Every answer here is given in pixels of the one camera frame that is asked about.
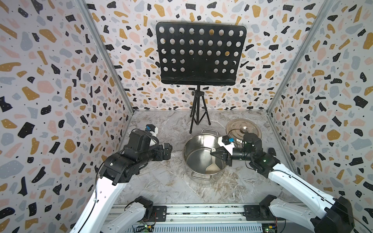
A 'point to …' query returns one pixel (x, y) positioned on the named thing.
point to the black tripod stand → (199, 108)
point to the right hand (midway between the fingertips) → (212, 153)
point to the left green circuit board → (144, 228)
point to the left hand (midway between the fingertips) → (165, 147)
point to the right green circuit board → (269, 227)
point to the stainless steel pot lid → (236, 128)
